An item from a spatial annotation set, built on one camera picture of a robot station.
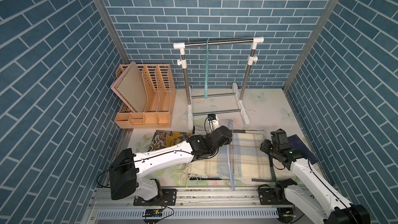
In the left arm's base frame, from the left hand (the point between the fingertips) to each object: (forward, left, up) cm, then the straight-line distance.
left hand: (232, 134), depth 75 cm
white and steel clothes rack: (+35, +15, -19) cm, 42 cm away
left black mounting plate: (-24, +31, -20) cm, 43 cm away
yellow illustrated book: (+7, +38, -20) cm, 44 cm away
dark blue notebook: (+5, -43, -19) cm, 47 cm away
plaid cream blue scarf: (-5, -10, -17) cm, 21 cm away
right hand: (+1, -21, -14) cm, 25 cm away
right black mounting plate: (-23, -18, -18) cm, 34 cm away
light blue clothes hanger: (+15, -3, -14) cm, 21 cm away
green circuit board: (-29, +37, -23) cm, 52 cm away
